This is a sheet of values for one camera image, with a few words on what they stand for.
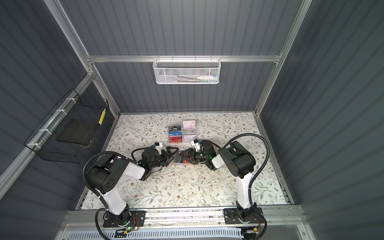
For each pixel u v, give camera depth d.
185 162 0.92
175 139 1.02
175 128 1.02
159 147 0.87
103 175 0.50
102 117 0.83
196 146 0.91
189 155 0.85
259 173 0.54
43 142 0.62
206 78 0.89
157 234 0.77
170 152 0.84
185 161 0.92
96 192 0.51
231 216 0.73
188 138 1.02
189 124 1.02
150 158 0.75
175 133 1.02
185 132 1.08
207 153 0.80
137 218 0.73
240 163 0.54
